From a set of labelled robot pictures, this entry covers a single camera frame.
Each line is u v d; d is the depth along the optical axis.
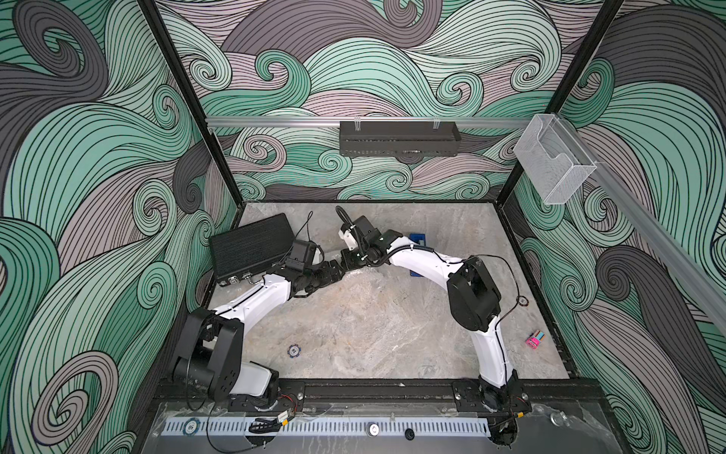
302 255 0.69
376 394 0.74
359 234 0.73
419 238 1.01
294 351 0.81
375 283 0.95
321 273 0.78
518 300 0.90
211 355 0.42
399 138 0.98
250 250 0.99
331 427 0.63
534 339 0.81
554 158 0.79
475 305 0.53
